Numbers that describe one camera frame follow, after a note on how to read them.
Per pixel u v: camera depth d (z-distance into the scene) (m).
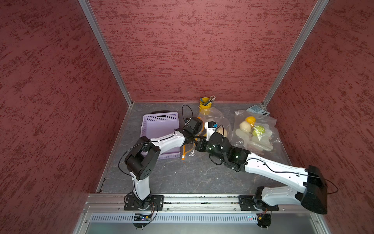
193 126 0.71
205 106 1.07
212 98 1.01
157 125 1.06
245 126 1.00
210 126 0.65
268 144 0.97
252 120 1.03
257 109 1.17
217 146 0.53
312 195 0.38
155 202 0.74
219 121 1.03
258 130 0.98
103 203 0.76
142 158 0.48
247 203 0.74
